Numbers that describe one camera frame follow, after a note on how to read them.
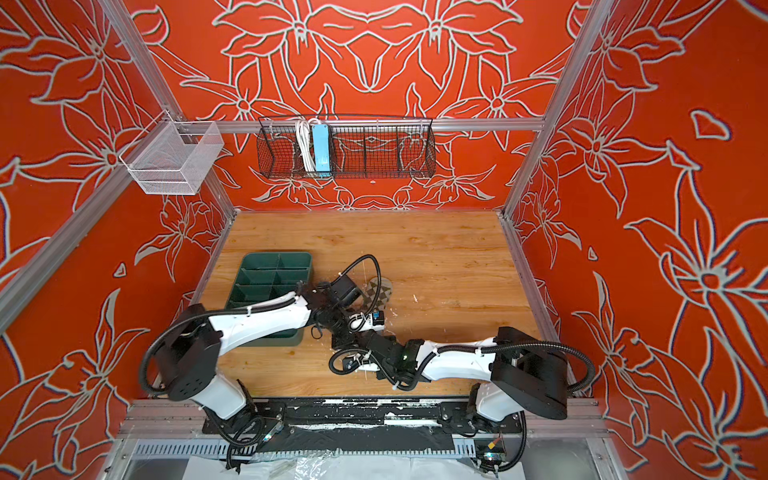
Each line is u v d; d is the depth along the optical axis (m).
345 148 1.00
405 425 0.73
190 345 0.47
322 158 0.90
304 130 0.88
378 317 0.71
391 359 0.62
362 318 0.71
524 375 0.43
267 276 0.99
